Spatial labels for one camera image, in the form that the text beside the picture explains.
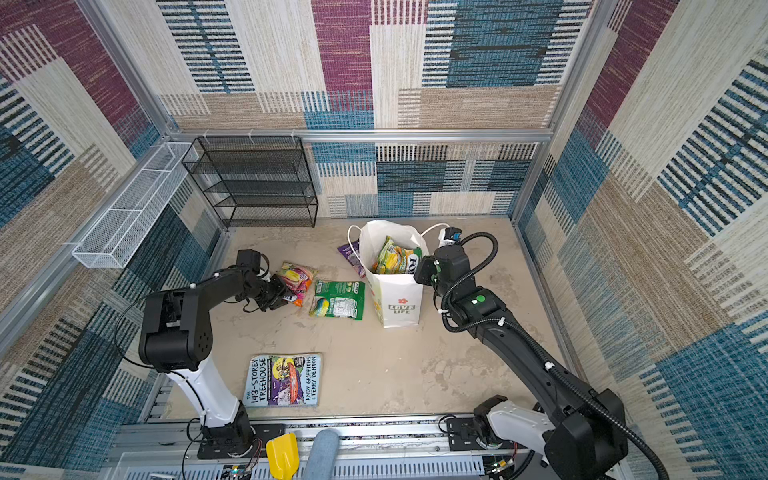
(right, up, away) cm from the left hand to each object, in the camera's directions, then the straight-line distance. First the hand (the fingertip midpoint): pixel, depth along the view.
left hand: (293, 290), depth 98 cm
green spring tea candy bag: (+15, -2, -1) cm, 15 cm away
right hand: (+40, +10, -19) cm, 45 cm away
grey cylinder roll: (+16, -33, -29) cm, 47 cm away
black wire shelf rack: (-18, +38, +13) cm, 44 cm away
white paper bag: (+33, 0, -18) cm, 38 cm away
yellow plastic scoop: (+6, -35, -26) cm, 44 cm away
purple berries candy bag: (+18, +12, +10) cm, 24 cm away
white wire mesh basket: (-34, +16, -26) cm, 46 cm away
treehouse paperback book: (+3, -22, -17) cm, 27 cm away
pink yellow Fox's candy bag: (+1, +4, +2) cm, 4 cm away
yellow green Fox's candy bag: (+33, +10, -9) cm, 36 cm away
